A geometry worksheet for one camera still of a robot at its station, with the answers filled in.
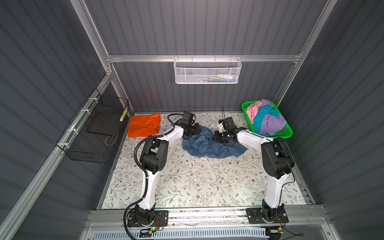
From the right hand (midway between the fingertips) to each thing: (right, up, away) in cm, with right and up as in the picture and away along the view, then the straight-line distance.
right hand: (213, 139), depth 98 cm
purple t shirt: (+42, +9, +8) cm, 44 cm away
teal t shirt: (+38, +19, +11) cm, 44 cm away
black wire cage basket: (-64, +4, -24) cm, 68 cm away
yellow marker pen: (-52, +15, -15) cm, 56 cm away
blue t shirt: (-7, -4, -1) cm, 8 cm away
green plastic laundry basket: (+50, +4, +3) cm, 51 cm away
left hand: (-9, +6, +4) cm, 11 cm away
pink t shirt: (+29, +20, +10) cm, 37 cm away
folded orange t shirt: (-50, +9, +11) cm, 52 cm away
